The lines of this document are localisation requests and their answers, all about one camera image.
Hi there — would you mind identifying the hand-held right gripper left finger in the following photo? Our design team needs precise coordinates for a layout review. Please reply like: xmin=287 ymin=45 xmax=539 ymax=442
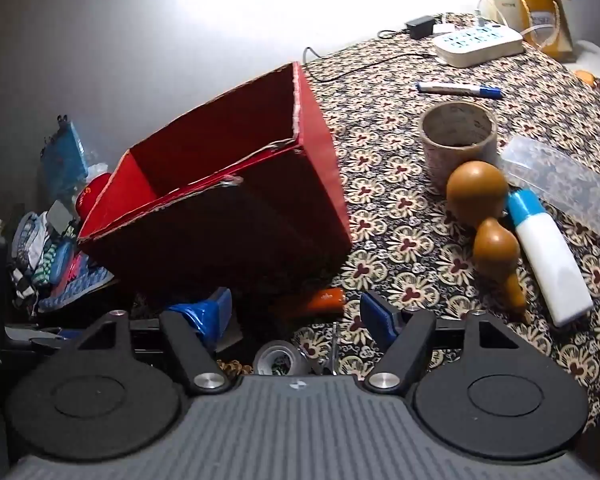
xmin=77 ymin=286 xmax=242 ymax=395

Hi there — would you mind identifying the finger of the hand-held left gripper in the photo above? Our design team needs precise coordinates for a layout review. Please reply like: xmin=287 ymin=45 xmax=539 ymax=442
xmin=10 ymin=327 xmax=85 ymax=357

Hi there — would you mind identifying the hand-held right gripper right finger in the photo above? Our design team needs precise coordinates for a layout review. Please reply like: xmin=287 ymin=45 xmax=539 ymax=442
xmin=359 ymin=291 xmax=525 ymax=395

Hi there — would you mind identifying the orange tube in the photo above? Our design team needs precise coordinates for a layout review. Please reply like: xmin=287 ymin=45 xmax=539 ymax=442
xmin=305 ymin=289 xmax=346 ymax=318

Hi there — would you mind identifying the clear tape roll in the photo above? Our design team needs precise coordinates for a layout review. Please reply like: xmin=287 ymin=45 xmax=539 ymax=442
xmin=253 ymin=340 xmax=308 ymax=376

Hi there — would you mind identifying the red cardboard box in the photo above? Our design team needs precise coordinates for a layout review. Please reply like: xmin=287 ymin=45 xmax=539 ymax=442
xmin=77 ymin=61 xmax=353 ymax=311

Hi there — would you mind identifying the blue patterned cloth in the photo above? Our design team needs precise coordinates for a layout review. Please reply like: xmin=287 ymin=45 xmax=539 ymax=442
xmin=37 ymin=265 xmax=116 ymax=313

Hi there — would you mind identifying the pile of clothes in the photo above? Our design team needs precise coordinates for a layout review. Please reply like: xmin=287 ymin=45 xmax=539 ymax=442
xmin=10 ymin=210 xmax=81 ymax=306

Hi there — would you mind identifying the blue glasses case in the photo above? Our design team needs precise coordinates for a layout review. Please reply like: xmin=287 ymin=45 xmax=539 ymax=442
xmin=50 ymin=240 xmax=76 ymax=281

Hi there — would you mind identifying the floral patterned tablecloth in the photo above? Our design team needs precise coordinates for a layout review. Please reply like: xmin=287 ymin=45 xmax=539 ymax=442
xmin=217 ymin=12 xmax=600 ymax=431

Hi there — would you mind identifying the red plush pillow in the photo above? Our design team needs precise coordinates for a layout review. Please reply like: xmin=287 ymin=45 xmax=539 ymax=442
xmin=75 ymin=172 xmax=113 ymax=218

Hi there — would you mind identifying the blue plastic package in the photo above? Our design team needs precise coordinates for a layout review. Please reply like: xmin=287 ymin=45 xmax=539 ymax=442
xmin=40 ymin=117 xmax=88 ymax=201

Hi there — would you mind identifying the white flat object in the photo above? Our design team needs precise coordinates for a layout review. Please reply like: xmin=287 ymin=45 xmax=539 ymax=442
xmin=507 ymin=190 xmax=594 ymax=327

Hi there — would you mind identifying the clear plastic case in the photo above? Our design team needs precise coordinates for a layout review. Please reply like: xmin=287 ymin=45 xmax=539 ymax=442
xmin=500 ymin=135 xmax=600 ymax=238

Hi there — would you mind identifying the blue marker pen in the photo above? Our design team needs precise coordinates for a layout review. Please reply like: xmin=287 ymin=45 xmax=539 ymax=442
xmin=416 ymin=81 xmax=503 ymax=99

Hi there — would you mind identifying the black power adapter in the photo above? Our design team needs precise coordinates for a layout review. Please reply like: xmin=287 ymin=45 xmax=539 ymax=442
xmin=406 ymin=16 xmax=436 ymax=40

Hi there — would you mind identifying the white power strip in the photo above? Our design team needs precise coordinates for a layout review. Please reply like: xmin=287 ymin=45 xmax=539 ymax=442
xmin=434 ymin=25 xmax=525 ymax=67

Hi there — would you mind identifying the white box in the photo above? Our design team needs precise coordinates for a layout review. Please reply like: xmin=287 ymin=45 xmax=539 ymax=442
xmin=480 ymin=0 xmax=526 ymax=28

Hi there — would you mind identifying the yellow gift bag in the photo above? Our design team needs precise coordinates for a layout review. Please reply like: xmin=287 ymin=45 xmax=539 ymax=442
xmin=517 ymin=0 xmax=576 ymax=63

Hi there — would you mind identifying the black cable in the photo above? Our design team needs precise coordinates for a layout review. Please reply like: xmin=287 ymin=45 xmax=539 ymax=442
xmin=302 ymin=47 xmax=436 ymax=83

